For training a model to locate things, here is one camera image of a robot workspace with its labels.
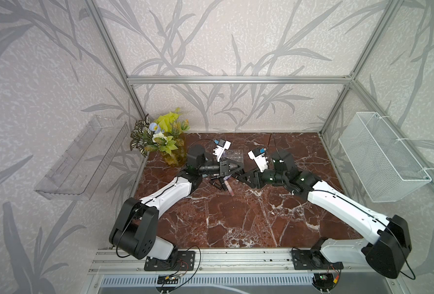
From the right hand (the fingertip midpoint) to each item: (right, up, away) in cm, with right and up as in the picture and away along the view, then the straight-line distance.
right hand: (243, 174), depth 74 cm
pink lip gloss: (-6, -10, +20) cm, 23 cm away
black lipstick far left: (-13, -9, +22) cm, 27 cm away
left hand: (-1, +2, -1) cm, 3 cm away
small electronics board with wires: (-30, -40, -4) cm, 50 cm away
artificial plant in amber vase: (-37, +17, +14) cm, 43 cm away
